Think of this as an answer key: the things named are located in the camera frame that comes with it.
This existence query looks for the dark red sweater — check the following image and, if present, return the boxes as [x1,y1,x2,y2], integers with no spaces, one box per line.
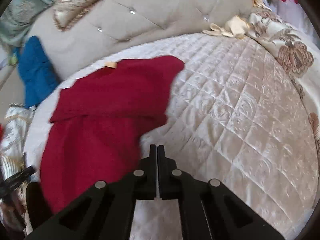
[40,56,184,213]

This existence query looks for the small patterned side pillow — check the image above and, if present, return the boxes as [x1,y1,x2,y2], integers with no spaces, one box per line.
[1,105,34,179]

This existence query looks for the white quilted bedspread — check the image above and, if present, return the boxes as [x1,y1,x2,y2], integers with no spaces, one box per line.
[105,34,319,239]

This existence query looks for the blue quilted cushion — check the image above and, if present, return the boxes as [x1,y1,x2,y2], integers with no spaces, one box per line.
[15,36,59,108]

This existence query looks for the floral cream duvet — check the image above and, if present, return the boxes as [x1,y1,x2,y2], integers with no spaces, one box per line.
[247,8,319,151]

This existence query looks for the cream fabric bow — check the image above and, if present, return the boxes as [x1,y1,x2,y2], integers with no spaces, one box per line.
[202,15,251,39]

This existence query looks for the beige tufted headboard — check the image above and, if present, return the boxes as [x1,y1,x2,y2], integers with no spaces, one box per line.
[29,0,252,80]

